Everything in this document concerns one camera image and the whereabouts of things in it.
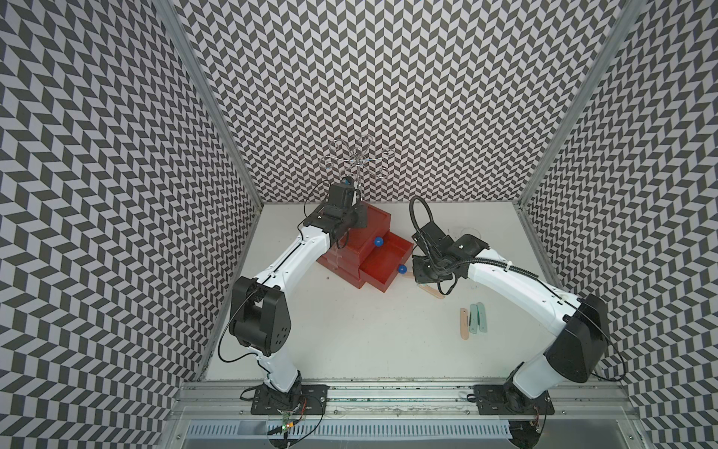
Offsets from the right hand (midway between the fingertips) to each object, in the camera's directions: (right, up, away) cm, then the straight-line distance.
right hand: (422, 278), depth 80 cm
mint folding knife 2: (+20, -14, +7) cm, 25 cm away
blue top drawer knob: (-13, +11, +2) cm, 17 cm away
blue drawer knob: (-5, +2, +6) cm, 8 cm away
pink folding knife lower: (+14, -15, +6) cm, 22 cm away
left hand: (-19, +19, +8) cm, 28 cm away
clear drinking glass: (+21, +13, +19) cm, 31 cm away
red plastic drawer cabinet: (-15, +6, +4) cm, 17 cm away
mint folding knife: (+17, -14, +6) cm, 23 cm away
